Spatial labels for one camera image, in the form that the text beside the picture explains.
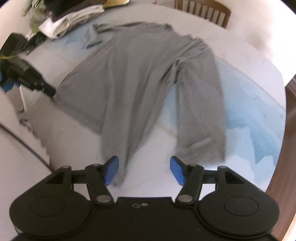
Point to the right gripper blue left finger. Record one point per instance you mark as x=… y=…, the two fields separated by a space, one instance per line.
x=98 y=178

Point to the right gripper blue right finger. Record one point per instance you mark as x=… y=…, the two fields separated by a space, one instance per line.
x=190 y=178

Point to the grey long-sleeve shirt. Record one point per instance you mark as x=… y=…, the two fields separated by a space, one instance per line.
x=119 y=92

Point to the dark clothes pile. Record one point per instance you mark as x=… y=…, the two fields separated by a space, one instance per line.
x=60 y=8

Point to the white folded garment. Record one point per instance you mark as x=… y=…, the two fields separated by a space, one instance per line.
x=57 y=29

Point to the green patterned cloth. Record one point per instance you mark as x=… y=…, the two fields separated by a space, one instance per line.
x=37 y=12

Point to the yellow tissue box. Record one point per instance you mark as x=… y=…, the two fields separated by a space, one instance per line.
x=111 y=3

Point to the wooden chair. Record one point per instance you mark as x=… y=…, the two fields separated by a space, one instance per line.
x=209 y=10

